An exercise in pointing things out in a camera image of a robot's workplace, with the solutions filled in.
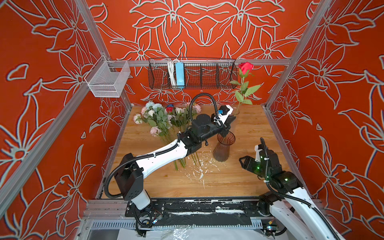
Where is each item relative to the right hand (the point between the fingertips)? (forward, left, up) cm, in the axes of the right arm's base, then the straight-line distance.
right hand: (241, 160), depth 78 cm
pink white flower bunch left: (+36, +52, -3) cm, 63 cm away
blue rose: (+49, +42, -6) cm, 65 cm away
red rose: (+41, +42, -2) cm, 59 cm away
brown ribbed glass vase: (+11, +7, -12) cm, 18 cm away
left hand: (+11, +7, +25) cm, 28 cm away
